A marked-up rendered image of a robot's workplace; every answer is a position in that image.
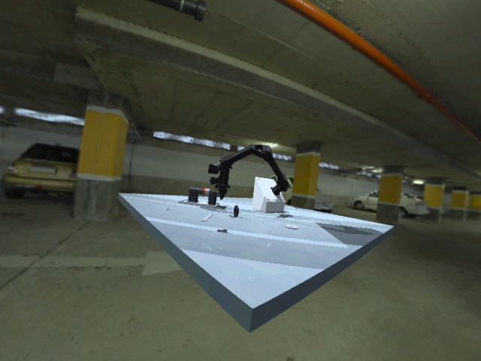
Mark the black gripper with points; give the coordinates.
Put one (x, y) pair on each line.
(222, 185)

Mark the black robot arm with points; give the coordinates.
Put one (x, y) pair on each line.
(227, 161)

